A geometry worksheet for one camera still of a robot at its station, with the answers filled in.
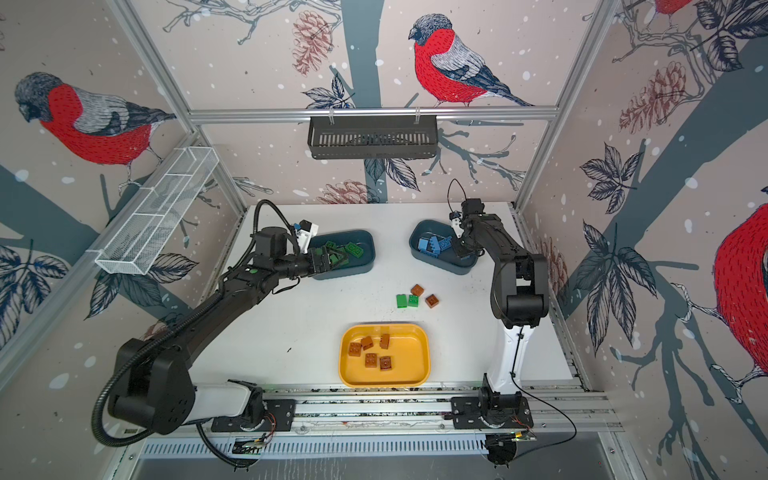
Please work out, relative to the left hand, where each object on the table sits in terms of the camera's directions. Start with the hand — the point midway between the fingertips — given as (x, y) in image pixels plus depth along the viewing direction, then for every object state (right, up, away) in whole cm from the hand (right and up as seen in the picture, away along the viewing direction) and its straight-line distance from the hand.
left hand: (338, 259), depth 78 cm
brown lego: (+4, -26, +5) cm, 27 cm away
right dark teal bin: (+29, +3, +28) cm, 41 cm away
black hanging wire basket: (+8, +42, +27) cm, 50 cm away
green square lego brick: (+18, -15, +16) cm, 28 cm away
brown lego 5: (+13, -30, +4) cm, 33 cm away
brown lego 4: (+7, -24, +5) cm, 26 cm away
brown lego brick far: (+27, -15, +14) cm, 34 cm away
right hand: (+39, +1, +21) cm, 45 cm away
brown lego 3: (+9, -29, +3) cm, 30 cm away
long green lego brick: (+1, +1, +27) cm, 27 cm away
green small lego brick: (+21, -15, +15) cm, 30 cm away
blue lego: (+34, +3, +28) cm, 45 cm away
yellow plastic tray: (+12, -28, +5) cm, 31 cm away
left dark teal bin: (+4, +5, +26) cm, 27 cm away
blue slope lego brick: (+26, +3, +28) cm, 38 cm away
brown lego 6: (+23, -12, +17) cm, 31 cm away
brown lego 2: (+12, -25, +7) cm, 29 cm away
